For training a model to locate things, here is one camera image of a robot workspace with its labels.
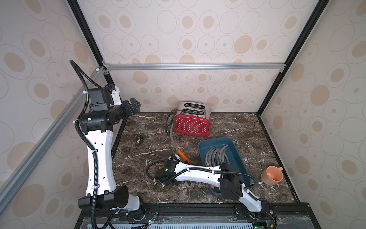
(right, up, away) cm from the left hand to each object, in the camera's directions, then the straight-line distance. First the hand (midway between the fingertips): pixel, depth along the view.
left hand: (136, 103), depth 65 cm
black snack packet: (-10, -20, +35) cm, 42 cm away
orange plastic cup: (+75, -40, +19) cm, 87 cm away
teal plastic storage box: (+55, -34, +25) cm, 69 cm away
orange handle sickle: (+19, -26, +16) cm, 36 cm away
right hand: (+28, -34, +15) cm, 47 cm away
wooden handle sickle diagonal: (+40, -30, +29) cm, 58 cm away
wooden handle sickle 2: (+44, -30, +29) cm, 60 cm away
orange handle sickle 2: (+47, -29, +29) cm, 62 cm away
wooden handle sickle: (+36, -33, +25) cm, 56 cm away
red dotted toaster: (+28, -5, +28) cm, 40 cm away
